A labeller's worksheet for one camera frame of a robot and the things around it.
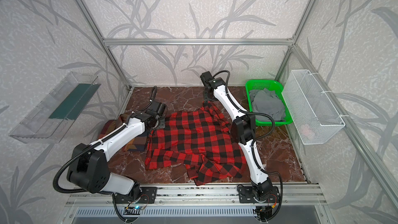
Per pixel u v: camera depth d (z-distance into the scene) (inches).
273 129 22.2
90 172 16.5
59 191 16.0
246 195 29.0
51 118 25.3
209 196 29.7
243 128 23.4
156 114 26.8
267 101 41.4
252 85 45.4
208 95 34.2
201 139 36.1
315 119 23.9
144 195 28.5
